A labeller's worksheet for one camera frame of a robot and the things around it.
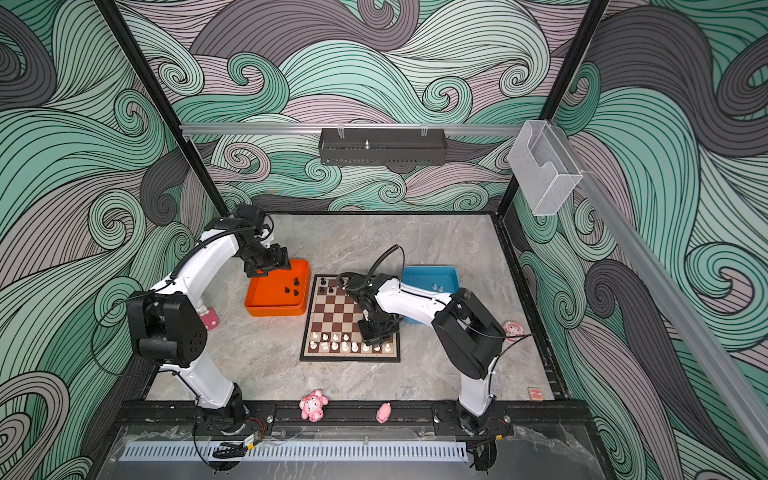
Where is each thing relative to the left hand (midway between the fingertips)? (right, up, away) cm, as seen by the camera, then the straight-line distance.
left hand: (280, 265), depth 87 cm
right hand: (+28, -22, -3) cm, 36 cm away
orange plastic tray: (-3, -10, +11) cm, 15 cm away
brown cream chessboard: (+15, -20, 0) cm, 25 cm away
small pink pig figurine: (+30, -36, -14) cm, 49 cm away
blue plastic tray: (+52, -6, +14) cm, 54 cm away
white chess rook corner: (+32, -23, -4) cm, 39 cm away
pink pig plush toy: (+13, -34, -14) cm, 39 cm away
